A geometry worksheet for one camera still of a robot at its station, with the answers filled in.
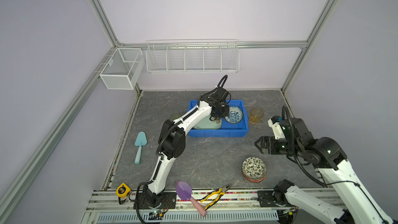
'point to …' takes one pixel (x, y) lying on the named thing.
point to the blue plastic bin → (226, 129)
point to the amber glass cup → (256, 114)
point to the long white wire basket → (192, 56)
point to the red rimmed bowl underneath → (254, 181)
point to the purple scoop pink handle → (184, 190)
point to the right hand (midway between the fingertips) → (264, 144)
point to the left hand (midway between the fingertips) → (228, 115)
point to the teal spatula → (141, 140)
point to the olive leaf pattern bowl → (254, 168)
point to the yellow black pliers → (222, 191)
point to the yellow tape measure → (123, 190)
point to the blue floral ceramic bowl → (236, 115)
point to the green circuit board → (155, 215)
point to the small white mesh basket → (123, 68)
